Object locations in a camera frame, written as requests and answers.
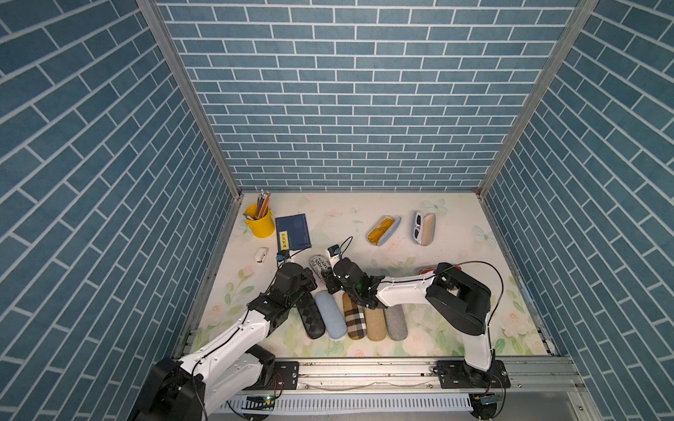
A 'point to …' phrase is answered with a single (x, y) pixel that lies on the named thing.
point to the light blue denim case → (333, 318)
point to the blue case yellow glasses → (390, 233)
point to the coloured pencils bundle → (262, 203)
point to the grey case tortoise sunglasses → (397, 326)
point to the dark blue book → (292, 232)
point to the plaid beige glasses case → (355, 317)
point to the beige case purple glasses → (376, 324)
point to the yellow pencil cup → (261, 227)
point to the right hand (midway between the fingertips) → (326, 274)
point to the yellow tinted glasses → (380, 231)
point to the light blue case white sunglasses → (423, 228)
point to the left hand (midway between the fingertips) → (320, 272)
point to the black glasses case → (311, 317)
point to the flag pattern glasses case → (318, 264)
